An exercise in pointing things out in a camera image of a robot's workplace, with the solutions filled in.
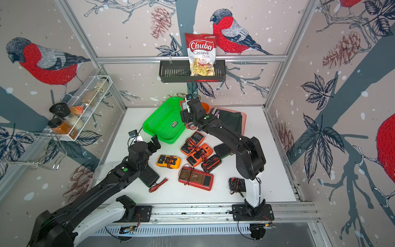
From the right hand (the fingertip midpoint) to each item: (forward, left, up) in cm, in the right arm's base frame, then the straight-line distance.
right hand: (186, 110), depth 89 cm
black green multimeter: (-34, +19, -18) cm, 43 cm away
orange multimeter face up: (-11, -3, -18) cm, 22 cm away
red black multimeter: (-8, 0, +6) cm, 10 cm away
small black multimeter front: (-36, -28, -18) cm, 49 cm away
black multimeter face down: (-15, -22, -20) cm, 33 cm away
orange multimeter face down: (-20, -8, -17) cm, 28 cm away
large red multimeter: (-33, -7, -19) cm, 39 cm away
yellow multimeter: (-24, +7, -19) cm, 32 cm away
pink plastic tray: (+15, -40, -22) cm, 48 cm away
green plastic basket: (+9, +19, -22) cm, 30 cm away
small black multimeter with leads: (-24, -15, -19) cm, 34 cm away
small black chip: (+7, +12, -22) cm, 26 cm away
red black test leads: (-37, +14, -21) cm, 45 cm away
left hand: (-17, +17, -2) cm, 24 cm away
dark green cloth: (+11, -31, -21) cm, 39 cm away
